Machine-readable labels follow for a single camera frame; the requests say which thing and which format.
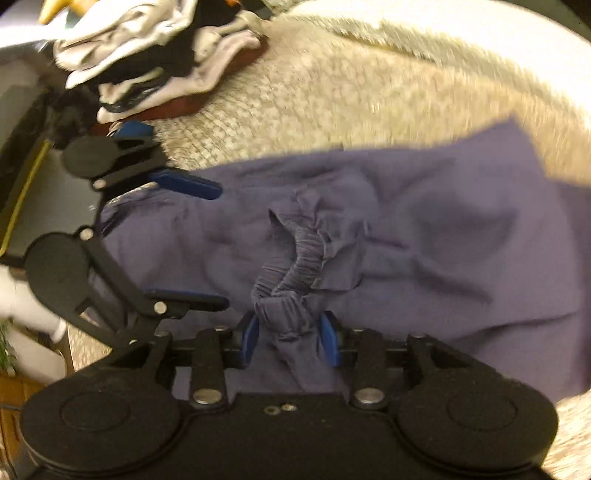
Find wooden cabinet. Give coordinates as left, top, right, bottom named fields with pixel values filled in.
left=0, top=371, right=44, bottom=467

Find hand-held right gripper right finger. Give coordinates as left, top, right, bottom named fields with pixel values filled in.
left=318, top=311, right=469, bottom=411

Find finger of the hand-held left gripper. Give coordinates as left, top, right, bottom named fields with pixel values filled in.
left=92, top=138, right=223, bottom=201
left=69, top=226, right=230, bottom=352

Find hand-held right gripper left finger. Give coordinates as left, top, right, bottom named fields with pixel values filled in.
left=134, top=312, right=260, bottom=411

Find purple pants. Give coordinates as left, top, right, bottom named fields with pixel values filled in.
left=95, top=117, right=591, bottom=402

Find stack of folded clothes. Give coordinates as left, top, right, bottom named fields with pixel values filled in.
left=53, top=0, right=271, bottom=125

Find green plant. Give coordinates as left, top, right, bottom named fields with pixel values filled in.
left=0, top=320, right=17, bottom=374

